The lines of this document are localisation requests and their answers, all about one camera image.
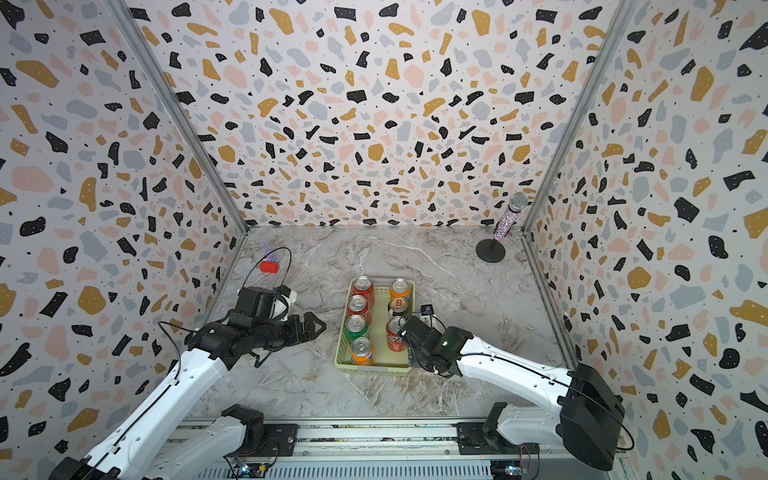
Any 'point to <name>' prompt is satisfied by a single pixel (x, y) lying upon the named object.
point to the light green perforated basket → (384, 361)
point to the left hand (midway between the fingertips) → (316, 329)
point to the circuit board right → (506, 469)
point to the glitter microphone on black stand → (493, 250)
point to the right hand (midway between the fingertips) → (422, 351)
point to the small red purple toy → (270, 264)
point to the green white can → (399, 306)
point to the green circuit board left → (250, 470)
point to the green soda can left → (356, 327)
